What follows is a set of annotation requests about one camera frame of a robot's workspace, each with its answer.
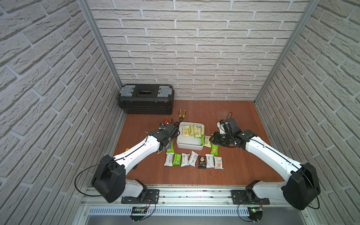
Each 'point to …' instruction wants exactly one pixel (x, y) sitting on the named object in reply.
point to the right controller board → (255, 213)
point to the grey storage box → (189, 142)
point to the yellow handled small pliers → (181, 118)
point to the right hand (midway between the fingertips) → (212, 139)
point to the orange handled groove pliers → (166, 121)
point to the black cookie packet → (202, 162)
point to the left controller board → (138, 210)
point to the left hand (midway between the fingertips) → (165, 141)
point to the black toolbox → (146, 99)
